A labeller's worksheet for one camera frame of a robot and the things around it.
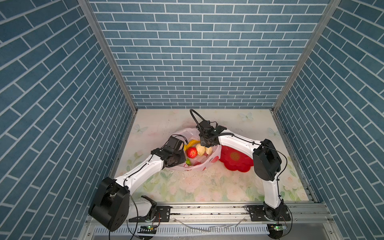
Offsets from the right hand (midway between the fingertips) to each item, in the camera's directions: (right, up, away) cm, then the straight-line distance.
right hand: (203, 139), depth 93 cm
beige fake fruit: (-2, -6, -2) cm, 7 cm away
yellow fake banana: (-8, -3, +3) cm, 10 cm away
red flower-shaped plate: (+20, -13, -2) cm, 23 cm away
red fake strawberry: (-7, -7, -4) cm, 11 cm away
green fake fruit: (-9, -13, -7) cm, 17 cm away
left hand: (-11, -10, -8) cm, 17 cm away
